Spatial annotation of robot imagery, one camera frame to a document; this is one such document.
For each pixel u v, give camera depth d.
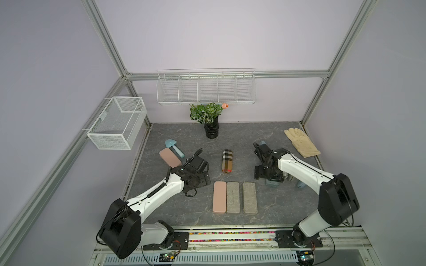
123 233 0.40
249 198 0.83
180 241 0.74
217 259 1.58
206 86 0.98
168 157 1.02
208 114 0.91
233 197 0.84
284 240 0.74
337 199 0.44
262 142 1.04
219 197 0.85
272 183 0.88
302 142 1.08
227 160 0.97
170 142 1.08
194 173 0.64
